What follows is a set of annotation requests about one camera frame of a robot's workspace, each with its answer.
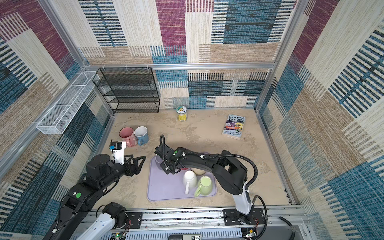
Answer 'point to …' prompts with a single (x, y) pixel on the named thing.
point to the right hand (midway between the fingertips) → (170, 166)
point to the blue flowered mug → (141, 133)
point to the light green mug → (205, 186)
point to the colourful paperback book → (233, 126)
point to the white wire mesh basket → (58, 118)
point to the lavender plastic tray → (162, 185)
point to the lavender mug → (158, 160)
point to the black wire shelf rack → (129, 90)
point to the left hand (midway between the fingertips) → (139, 154)
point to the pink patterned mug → (127, 133)
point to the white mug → (189, 180)
